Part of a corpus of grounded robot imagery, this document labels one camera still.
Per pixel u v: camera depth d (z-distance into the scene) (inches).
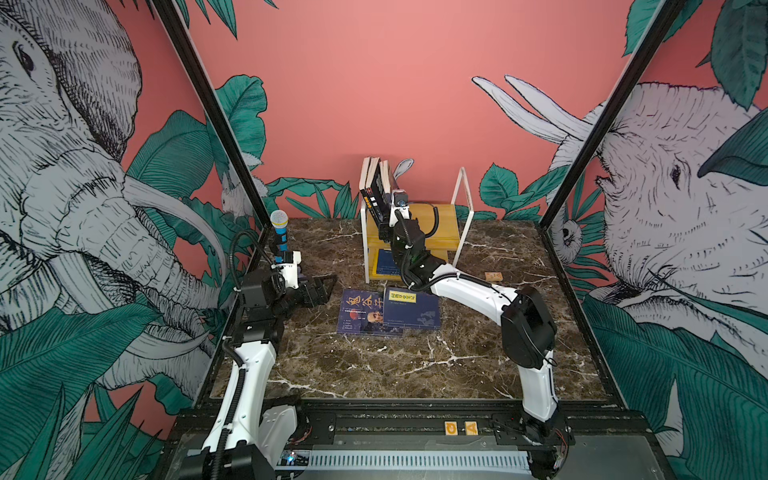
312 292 26.6
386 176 29.8
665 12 27.1
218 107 34.7
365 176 30.0
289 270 27.1
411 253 24.8
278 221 34.7
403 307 37.6
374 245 33.9
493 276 40.9
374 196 29.5
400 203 26.6
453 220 36.9
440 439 28.8
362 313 36.6
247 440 15.7
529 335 19.8
